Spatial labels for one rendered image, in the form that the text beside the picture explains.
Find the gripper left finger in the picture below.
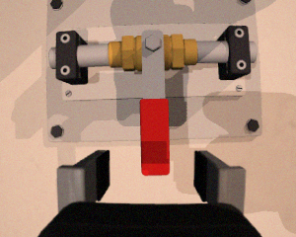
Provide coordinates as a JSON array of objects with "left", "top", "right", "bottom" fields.
[{"left": 56, "top": 150, "right": 111, "bottom": 212}]

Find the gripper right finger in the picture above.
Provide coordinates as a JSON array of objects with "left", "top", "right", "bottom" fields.
[{"left": 193, "top": 150, "right": 247, "bottom": 214}]

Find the ball valve with red handle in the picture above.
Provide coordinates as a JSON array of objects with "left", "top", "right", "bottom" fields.
[{"left": 48, "top": 24, "right": 258, "bottom": 176}]

